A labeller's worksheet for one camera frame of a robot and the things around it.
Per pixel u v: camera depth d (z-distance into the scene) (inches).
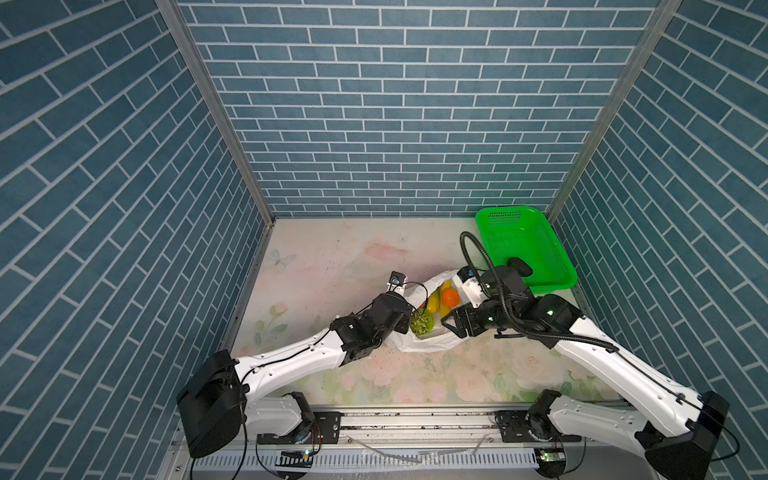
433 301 36.4
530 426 26.5
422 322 33.9
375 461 30.3
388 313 23.2
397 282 27.1
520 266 40.5
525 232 45.5
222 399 15.6
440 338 31.5
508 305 20.9
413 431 29.1
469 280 25.3
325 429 28.9
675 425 15.3
